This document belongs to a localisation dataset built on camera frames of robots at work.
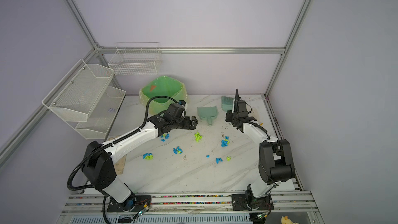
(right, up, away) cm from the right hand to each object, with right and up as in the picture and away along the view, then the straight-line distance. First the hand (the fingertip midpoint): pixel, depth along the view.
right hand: (229, 112), depth 94 cm
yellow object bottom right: (+20, -46, -28) cm, 58 cm away
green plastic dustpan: (-12, 0, +18) cm, 22 cm away
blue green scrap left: (-48, -25, -5) cm, 54 cm away
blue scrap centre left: (-31, -22, -3) cm, 38 cm away
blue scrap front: (-7, -27, -6) cm, 29 cm away
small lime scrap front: (-1, -26, -6) cm, 27 cm away
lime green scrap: (-19, -15, +2) cm, 25 cm away
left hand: (-23, -5, -10) cm, 26 cm away
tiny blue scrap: (-13, -25, -4) cm, 29 cm away
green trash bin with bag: (-41, +17, +8) cm, 45 cm away
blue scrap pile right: (-3, -19, 0) cm, 19 cm away
